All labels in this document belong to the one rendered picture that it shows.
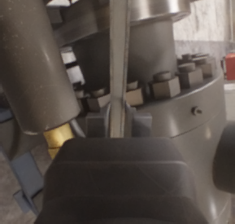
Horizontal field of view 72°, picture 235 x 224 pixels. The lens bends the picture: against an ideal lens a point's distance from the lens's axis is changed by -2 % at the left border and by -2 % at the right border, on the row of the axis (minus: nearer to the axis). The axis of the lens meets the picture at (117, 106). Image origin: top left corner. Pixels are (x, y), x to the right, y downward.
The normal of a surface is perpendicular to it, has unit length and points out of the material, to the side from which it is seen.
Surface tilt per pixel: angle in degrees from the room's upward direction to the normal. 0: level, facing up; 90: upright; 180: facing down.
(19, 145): 0
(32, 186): 0
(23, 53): 27
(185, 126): 35
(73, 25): 79
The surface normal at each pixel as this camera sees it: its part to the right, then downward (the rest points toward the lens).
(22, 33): 0.51, 0.13
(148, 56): 0.30, 0.27
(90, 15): -0.26, 0.36
